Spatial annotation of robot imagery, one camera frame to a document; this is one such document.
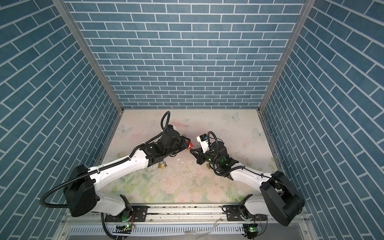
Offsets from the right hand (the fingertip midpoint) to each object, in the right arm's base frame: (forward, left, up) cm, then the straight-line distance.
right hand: (190, 149), depth 81 cm
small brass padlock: (-1, -10, -16) cm, 18 cm away
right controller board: (-32, -32, -16) cm, 48 cm away
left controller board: (-37, +30, -17) cm, 50 cm away
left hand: (+3, +1, +4) cm, 5 cm away
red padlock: (+1, 0, +3) cm, 4 cm away
